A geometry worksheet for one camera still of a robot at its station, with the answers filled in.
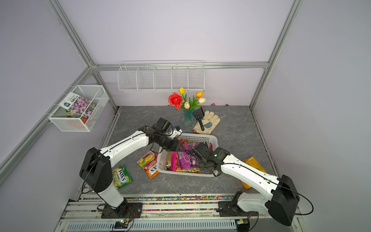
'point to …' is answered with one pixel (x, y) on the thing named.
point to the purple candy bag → (187, 159)
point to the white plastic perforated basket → (162, 158)
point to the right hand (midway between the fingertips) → (205, 164)
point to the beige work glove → (210, 121)
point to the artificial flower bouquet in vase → (181, 103)
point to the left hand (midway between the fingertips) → (181, 150)
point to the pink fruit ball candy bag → (187, 158)
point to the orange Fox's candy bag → (149, 162)
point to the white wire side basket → (66, 120)
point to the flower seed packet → (78, 105)
